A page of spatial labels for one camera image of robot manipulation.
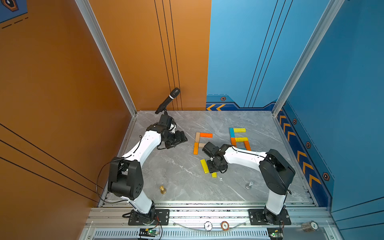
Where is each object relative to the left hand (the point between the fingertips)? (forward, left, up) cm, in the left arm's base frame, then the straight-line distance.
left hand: (183, 139), depth 88 cm
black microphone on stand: (+22, +6, +17) cm, 28 cm away
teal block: (+16, -34, -14) cm, 40 cm away
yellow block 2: (+8, -39, -12) cm, 42 cm away
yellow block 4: (-17, -19, -12) cm, 28 cm away
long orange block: (+12, -15, -12) cm, 23 cm away
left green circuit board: (-44, +15, -14) cm, 49 cm away
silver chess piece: (-23, -37, -11) cm, 45 cm away
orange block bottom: (+3, -42, -12) cm, 44 cm away
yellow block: (+17, -40, -12) cm, 45 cm away
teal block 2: (-18, -27, +20) cm, 38 cm away
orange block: (+7, -33, -13) cm, 36 cm away
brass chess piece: (-26, +10, -10) cm, 30 cm away
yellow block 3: (-12, -13, -11) cm, 21 cm away
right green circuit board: (-43, -47, -14) cm, 65 cm away
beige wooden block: (+11, -8, -13) cm, 19 cm away
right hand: (-13, -18, -13) cm, 25 cm away
